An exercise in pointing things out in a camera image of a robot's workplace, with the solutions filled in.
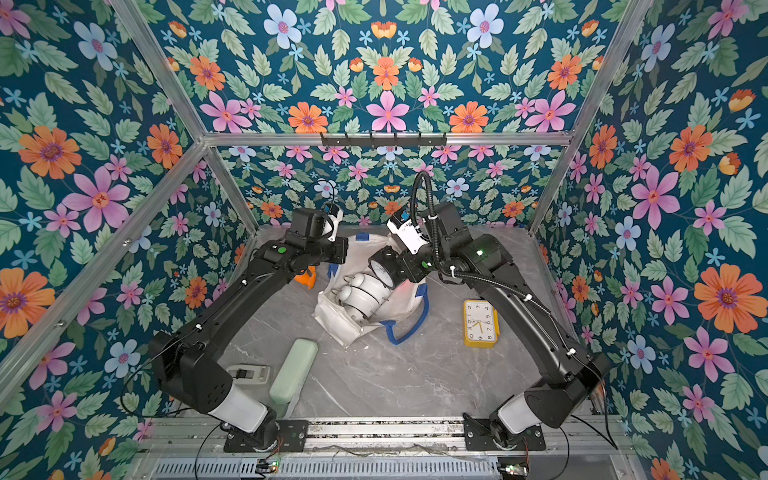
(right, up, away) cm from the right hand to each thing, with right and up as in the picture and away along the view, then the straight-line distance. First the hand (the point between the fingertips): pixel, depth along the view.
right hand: (408, 249), depth 70 cm
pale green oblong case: (-32, -34, +12) cm, 48 cm away
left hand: (-16, +2, +11) cm, 19 cm away
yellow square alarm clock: (+22, -22, +21) cm, 38 cm away
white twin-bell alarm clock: (-12, -11, +20) cm, 25 cm away
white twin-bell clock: (-15, -15, +18) cm, 27 cm away
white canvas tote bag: (-17, -21, +7) cm, 28 cm away
